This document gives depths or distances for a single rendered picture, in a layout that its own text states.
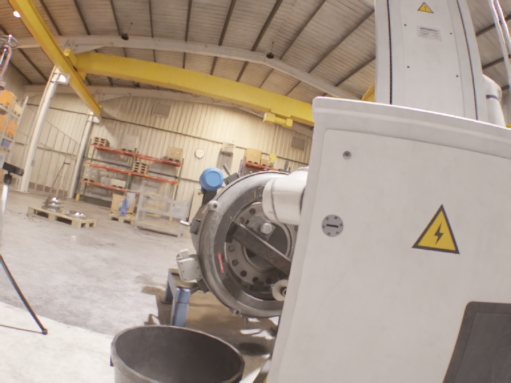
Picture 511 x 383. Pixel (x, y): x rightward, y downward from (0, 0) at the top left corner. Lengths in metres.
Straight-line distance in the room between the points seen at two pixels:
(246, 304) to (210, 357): 0.63
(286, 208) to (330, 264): 0.63
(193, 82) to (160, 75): 1.53
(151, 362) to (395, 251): 0.73
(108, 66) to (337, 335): 13.76
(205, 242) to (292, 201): 0.55
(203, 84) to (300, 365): 12.92
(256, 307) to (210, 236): 0.42
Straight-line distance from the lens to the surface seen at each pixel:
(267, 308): 1.48
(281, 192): 0.92
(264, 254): 1.38
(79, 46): 14.28
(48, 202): 5.95
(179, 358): 0.88
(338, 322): 0.30
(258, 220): 1.30
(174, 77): 13.17
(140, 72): 13.41
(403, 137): 0.31
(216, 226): 1.31
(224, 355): 0.81
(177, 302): 1.71
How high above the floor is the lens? 0.69
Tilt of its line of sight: 7 degrees up
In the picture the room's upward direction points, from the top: 10 degrees clockwise
